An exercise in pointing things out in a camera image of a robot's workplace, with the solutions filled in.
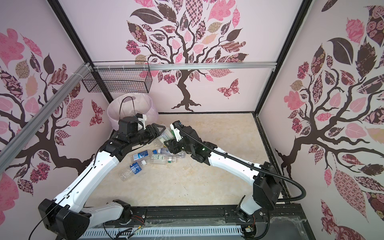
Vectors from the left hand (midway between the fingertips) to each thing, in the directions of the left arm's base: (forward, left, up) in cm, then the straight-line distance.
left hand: (163, 132), depth 74 cm
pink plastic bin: (+27, +26, -6) cm, 38 cm away
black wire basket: (+41, +34, +6) cm, 53 cm away
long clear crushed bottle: (+5, +4, -27) cm, 28 cm away
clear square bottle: (+1, -1, -4) cm, 4 cm away
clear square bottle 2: (-3, +4, -23) cm, 23 cm away
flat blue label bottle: (-1, +18, -22) cm, 28 cm away
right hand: (-2, -2, -3) cm, 4 cm away
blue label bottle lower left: (-9, +20, -23) cm, 32 cm away
